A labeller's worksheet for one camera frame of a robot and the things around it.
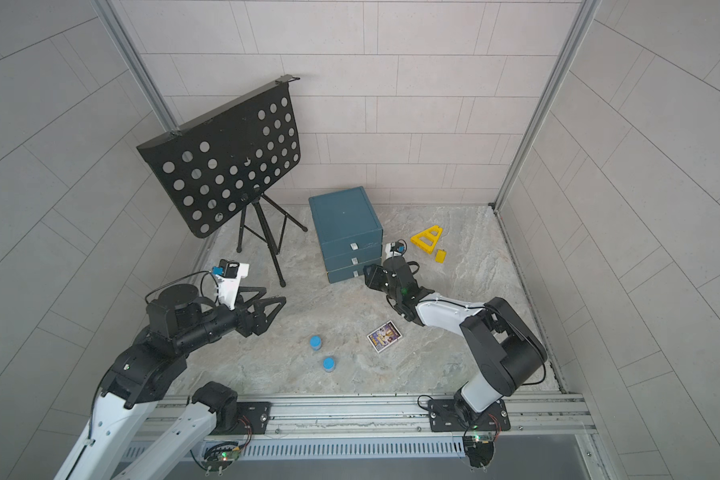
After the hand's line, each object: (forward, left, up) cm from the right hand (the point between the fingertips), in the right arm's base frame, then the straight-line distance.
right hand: (366, 269), depth 89 cm
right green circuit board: (-44, -24, -10) cm, 52 cm away
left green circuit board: (-43, +34, -6) cm, 55 cm away
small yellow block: (+9, -26, -8) cm, 28 cm away
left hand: (-17, +18, +18) cm, 31 cm away
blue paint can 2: (-25, +11, -6) cm, 28 cm away
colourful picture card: (-18, -4, -7) cm, 20 cm away
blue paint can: (-19, +15, -6) cm, 25 cm away
